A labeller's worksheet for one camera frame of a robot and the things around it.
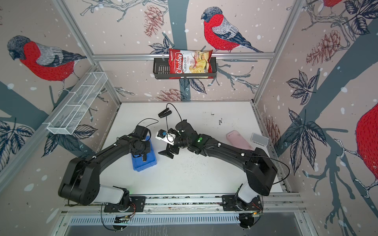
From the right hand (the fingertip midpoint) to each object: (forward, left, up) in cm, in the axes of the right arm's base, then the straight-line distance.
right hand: (160, 145), depth 75 cm
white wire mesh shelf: (+8, +46, +14) cm, 49 cm away
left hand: (+5, +13, -14) cm, 19 cm away
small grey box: (+18, -61, -21) cm, 67 cm away
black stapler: (+36, +7, -15) cm, 40 cm away
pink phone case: (+17, -45, -20) cm, 52 cm away
